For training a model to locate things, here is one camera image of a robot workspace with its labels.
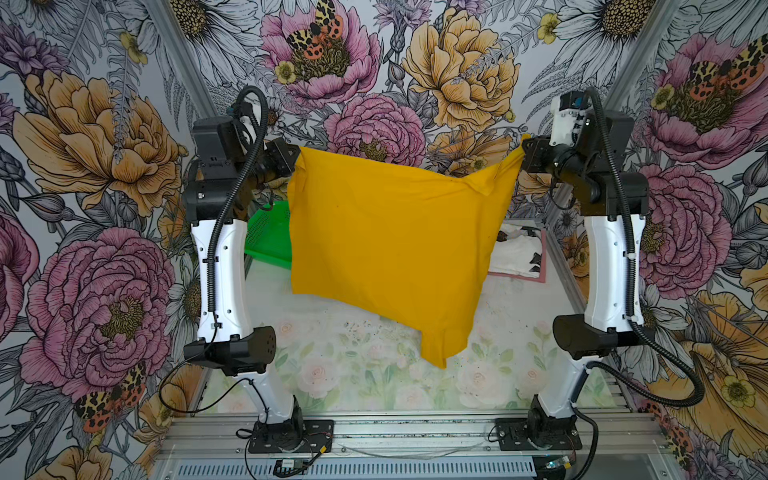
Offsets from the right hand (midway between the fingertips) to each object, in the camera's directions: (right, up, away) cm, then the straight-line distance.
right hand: (525, 151), depth 66 cm
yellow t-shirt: (-25, -19, +17) cm, 36 cm away
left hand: (-49, -2, -1) cm, 49 cm away
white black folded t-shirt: (+15, -22, +41) cm, 49 cm away
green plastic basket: (-75, -16, +48) cm, 91 cm away
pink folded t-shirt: (+23, -30, +39) cm, 54 cm away
